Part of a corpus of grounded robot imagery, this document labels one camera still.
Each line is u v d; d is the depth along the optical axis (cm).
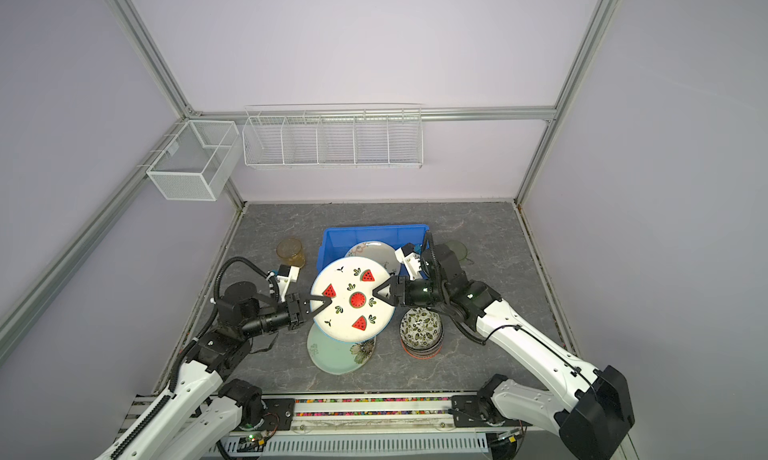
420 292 63
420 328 81
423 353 76
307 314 65
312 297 69
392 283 65
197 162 99
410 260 68
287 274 68
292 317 62
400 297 62
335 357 82
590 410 38
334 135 99
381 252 104
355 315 70
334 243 105
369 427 73
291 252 96
